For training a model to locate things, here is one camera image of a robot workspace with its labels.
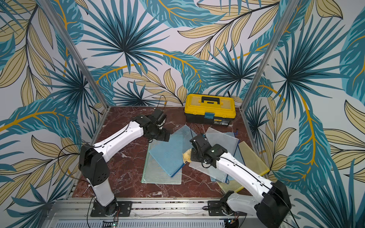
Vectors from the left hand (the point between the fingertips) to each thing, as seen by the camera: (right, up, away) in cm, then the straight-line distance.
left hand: (161, 139), depth 84 cm
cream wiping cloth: (+15, -8, -8) cm, 18 cm away
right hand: (+19, -9, -3) cm, 21 cm away
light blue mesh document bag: (+3, -12, +11) cm, 16 cm away
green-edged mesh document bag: (-6, -22, +6) cm, 24 cm away
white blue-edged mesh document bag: (+45, -5, +18) cm, 49 cm away
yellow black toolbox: (+31, +19, +17) cm, 41 cm away
